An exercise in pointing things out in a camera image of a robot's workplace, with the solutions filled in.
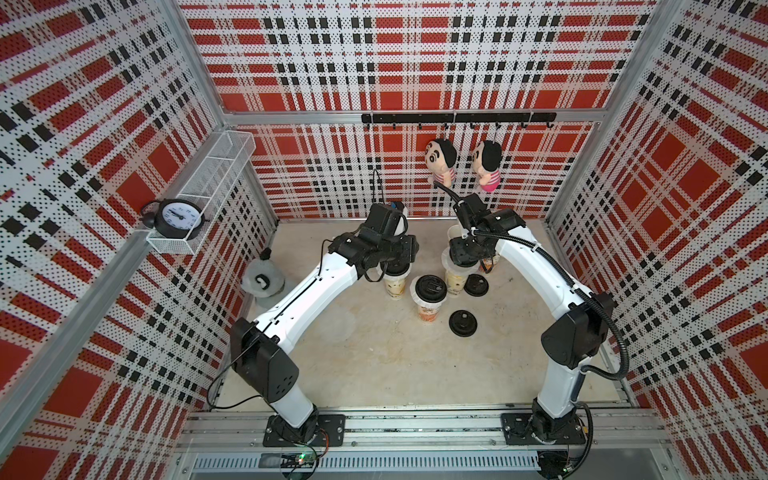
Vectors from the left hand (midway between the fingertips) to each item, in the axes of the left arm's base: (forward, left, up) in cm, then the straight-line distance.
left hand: (414, 246), depth 78 cm
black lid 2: (-5, -12, 0) cm, 13 cm away
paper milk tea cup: (-2, +6, -16) cm, 17 cm away
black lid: (-8, -4, -9) cm, 12 cm away
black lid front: (-10, -15, -25) cm, 31 cm away
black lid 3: (+4, -22, -27) cm, 35 cm away
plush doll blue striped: (+29, -9, +8) cm, 32 cm away
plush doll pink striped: (+31, -24, +6) cm, 40 cm away
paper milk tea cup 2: (-11, -4, -15) cm, 19 cm away
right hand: (+2, -16, -5) cm, 17 cm away
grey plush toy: (-7, +41, -5) cm, 42 cm away
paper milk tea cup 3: (-1, -13, -17) cm, 21 cm away
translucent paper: (-11, -1, -10) cm, 15 cm away
